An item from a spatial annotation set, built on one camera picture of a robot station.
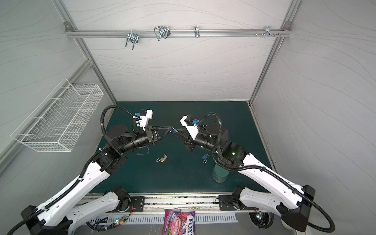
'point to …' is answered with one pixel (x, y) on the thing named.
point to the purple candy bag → (176, 223)
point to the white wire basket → (58, 122)
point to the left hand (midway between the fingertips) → (173, 128)
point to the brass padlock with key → (162, 159)
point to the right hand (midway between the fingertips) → (179, 126)
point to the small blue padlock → (204, 157)
